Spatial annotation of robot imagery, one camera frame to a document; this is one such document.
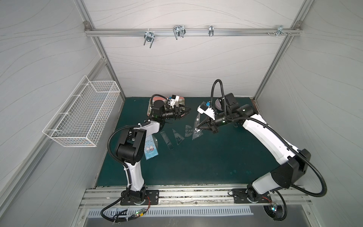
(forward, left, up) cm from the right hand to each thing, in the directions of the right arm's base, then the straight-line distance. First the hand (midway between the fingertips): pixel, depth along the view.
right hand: (198, 126), depth 71 cm
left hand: (+13, +4, -4) cm, 14 cm away
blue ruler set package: (0, +30, -25) cm, 39 cm away
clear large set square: (+8, +12, -27) cm, 31 cm away
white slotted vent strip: (-35, +20, -27) cm, 48 cm away
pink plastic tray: (+7, +25, +5) cm, 27 cm away
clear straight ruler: (+5, +20, -27) cm, 34 cm away
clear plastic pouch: (-4, 0, 0) cm, 4 cm away
